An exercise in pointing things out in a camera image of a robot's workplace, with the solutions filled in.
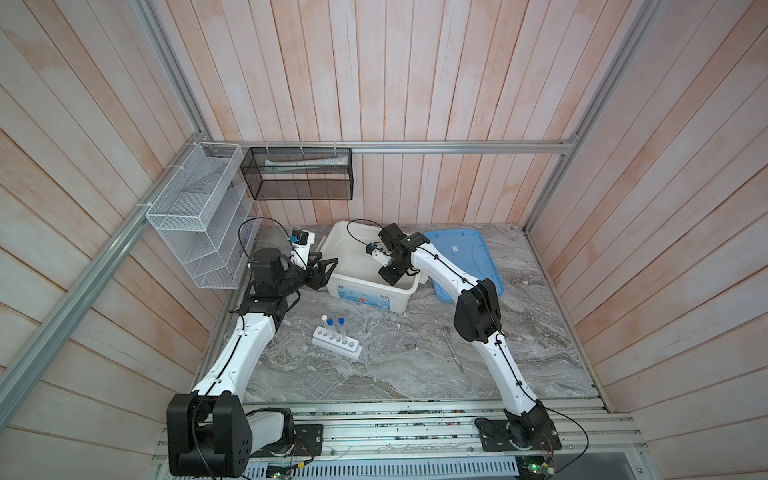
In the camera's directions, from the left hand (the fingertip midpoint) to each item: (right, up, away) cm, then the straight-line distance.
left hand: (329, 262), depth 79 cm
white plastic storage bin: (+6, -4, +7) cm, 10 cm away
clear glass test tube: (-1, -15, -1) cm, 15 cm away
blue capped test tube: (0, -16, -1) cm, 16 cm away
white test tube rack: (-3, -23, +7) cm, 24 cm away
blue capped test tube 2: (+3, -16, -1) cm, 16 cm away
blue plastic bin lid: (+47, +4, +36) cm, 59 cm away
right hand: (+16, -5, +22) cm, 28 cm away
